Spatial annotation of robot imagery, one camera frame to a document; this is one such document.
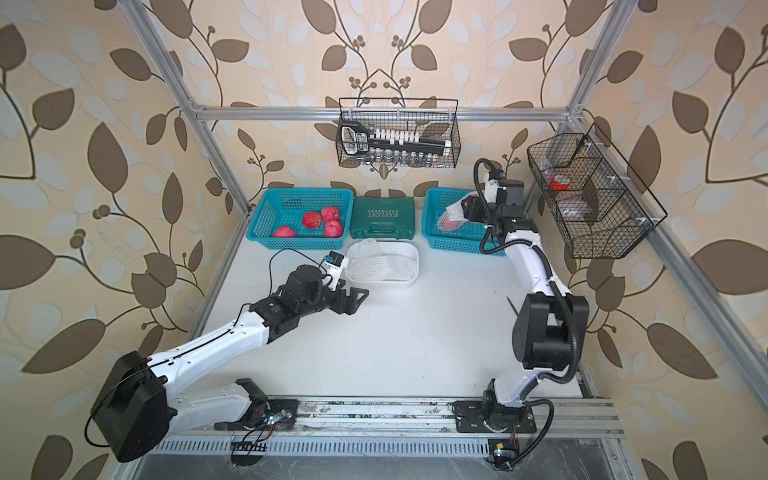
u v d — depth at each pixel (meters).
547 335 0.46
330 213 1.12
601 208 0.74
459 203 0.88
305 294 0.63
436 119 0.91
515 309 0.93
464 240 1.00
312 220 1.12
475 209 0.78
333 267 0.72
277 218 1.18
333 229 1.06
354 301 0.72
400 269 0.96
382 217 1.12
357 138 0.84
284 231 1.05
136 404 0.39
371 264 0.92
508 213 0.66
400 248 1.05
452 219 0.87
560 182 0.81
